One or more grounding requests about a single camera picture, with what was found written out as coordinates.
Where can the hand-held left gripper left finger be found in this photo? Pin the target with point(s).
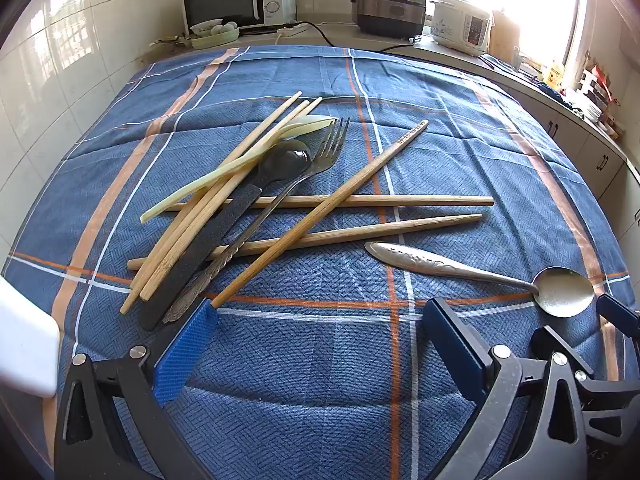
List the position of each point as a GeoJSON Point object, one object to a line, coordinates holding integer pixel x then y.
{"type": "Point", "coordinates": [182, 360]}

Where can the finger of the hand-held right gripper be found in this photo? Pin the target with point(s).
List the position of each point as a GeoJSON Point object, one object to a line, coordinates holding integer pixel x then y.
{"type": "Point", "coordinates": [555, 340]}
{"type": "Point", "coordinates": [617, 312]}

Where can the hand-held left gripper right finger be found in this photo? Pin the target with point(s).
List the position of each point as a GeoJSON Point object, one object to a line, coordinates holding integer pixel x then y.
{"type": "Point", "coordinates": [457, 345]}

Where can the metal spoon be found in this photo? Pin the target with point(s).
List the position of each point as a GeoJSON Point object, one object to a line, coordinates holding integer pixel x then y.
{"type": "Point", "coordinates": [562, 292]}

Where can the bunch of wooden chopsticks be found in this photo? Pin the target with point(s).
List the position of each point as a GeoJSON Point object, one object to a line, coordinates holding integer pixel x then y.
{"type": "Point", "coordinates": [425, 201]}

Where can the white utensil holder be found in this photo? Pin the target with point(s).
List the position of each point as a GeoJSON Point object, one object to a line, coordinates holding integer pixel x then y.
{"type": "Point", "coordinates": [25, 340]}

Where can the printed wooden chopstick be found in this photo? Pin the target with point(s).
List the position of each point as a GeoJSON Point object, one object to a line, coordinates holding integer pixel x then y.
{"type": "Point", "coordinates": [350, 188]}

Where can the black spoon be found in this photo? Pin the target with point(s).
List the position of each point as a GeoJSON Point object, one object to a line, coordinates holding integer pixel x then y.
{"type": "Point", "coordinates": [285, 160]}

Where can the metal fork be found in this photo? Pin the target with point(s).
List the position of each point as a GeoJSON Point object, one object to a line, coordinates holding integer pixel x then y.
{"type": "Point", "coordinates": [322, 160]}

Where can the pale plastic spoon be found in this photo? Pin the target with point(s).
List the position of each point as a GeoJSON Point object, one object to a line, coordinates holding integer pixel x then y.
{"type": "Point", "coordinates": [312, 124]}

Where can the blue plaid tablecloth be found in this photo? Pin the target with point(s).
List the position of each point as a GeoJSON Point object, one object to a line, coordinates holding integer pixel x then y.
{"type": "Point", "coordinates": [310, 400]}

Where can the stack of white plates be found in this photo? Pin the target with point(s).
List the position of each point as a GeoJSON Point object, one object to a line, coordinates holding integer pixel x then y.
{"type": "Point", "coordinates": [595, 112]}

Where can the dark blue cloth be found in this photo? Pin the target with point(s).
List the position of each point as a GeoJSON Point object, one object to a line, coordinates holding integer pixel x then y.
{"type": "Point", "coordinates": [562, 102]}

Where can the yellow bottle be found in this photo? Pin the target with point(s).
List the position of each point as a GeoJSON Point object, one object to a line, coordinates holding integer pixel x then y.
{"type": "Point", "coordinates": [554, 77]}

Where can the wooden cutting board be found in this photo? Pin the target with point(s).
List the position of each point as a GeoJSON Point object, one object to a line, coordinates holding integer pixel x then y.
{"type": "Point", "coordinates": [502, 40]}

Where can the white rice cooker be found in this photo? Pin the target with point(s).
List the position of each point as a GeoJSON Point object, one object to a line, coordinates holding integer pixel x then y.
{"type": "Point", "coordinates": [457, 27]}

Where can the pale green dish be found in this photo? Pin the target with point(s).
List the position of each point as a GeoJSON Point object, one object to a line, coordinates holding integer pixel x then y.
{"type": "Point", "coordinates": [215, 41]}

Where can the window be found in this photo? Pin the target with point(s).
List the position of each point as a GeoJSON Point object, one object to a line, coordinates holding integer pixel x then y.
{"type": "Point", "coordinates": [540, 0]}

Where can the white patterned bowl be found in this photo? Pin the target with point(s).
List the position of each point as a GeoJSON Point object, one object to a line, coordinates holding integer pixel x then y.
{"type": "Point", "coordinates": [205, 27]}

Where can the black rice cooker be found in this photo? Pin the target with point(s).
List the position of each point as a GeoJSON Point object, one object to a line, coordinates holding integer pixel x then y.
{"type": "Point", "coordinates": [387, 15]}

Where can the white power strip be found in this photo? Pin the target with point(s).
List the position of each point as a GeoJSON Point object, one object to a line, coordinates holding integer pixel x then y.
{"type": "Point", "coordinates": [292, 31]}

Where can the white microwave oven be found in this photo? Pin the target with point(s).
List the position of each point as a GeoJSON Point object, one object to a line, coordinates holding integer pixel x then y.
{"type": "Point", "coordinates": [225, 5]}

